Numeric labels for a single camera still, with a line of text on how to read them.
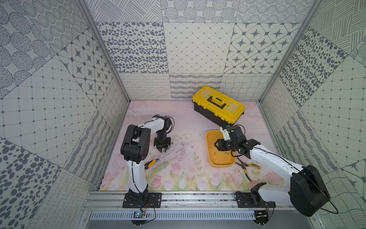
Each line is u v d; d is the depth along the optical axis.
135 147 0.53
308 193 0.41
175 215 0.70
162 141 0.82
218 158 0.88
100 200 0.76
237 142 0.66
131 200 0.68
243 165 0.86
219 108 0.93
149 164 0.86
